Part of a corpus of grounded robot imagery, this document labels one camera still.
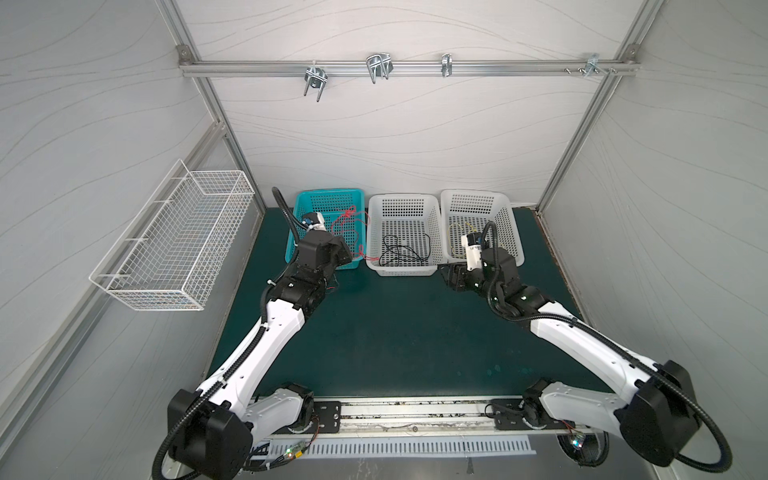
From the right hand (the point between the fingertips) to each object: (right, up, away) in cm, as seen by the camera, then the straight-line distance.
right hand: (452, 257), depth 80 cm
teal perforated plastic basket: (-38, +17, +27) cm, 50 cm away
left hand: (-29, +7, -2) cm, 30 cm away
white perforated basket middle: (-12, +6, +31) cm, 34 cm away
